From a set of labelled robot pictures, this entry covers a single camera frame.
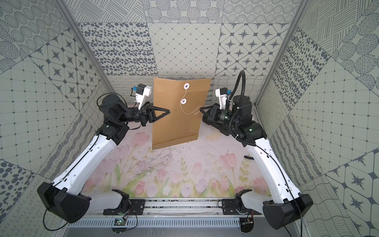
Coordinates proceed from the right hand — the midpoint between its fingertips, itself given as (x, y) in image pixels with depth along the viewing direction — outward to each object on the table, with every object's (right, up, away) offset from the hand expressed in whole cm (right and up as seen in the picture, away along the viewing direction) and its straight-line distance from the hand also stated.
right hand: (200, 111), depth 65 cm
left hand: (-11, -2, -12) cm, 17 cm away
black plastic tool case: (+17, -10, +33) cm, 39 cm away
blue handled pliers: (+31, -28, +26) cm, 49 cm away
